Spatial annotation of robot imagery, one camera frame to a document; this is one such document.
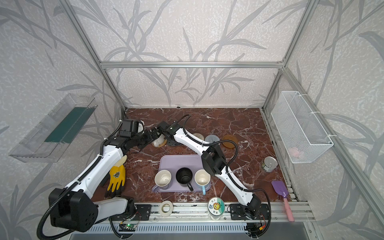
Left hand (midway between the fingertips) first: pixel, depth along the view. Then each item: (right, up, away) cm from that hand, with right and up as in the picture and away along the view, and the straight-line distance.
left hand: (157, 135), depth 82 cm
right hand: (+7, -5, +14) cm, 17 cm away
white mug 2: (+3, -24, +1) cm, 24 cm away
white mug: (-2, -5, +12) cm, 13 cm away
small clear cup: (+64, -16, +3) cm, 66 cm away
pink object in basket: (+70, -7, -9) cm, 71 cm away
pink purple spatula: (+69, -29, -1) cm, 75 cm away
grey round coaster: (+32, -4, +21) cm, 38 cm away
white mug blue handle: (+25, -25, +2) cm, 36 cm away
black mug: (+15, -23, +2) cm, 28 cm away
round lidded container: (+32, -31, -14) cm, 47 cm away
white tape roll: (+7, -39, -8) cm, 40 cm away
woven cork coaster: (-5, -6, +9) cm, 12 cm away
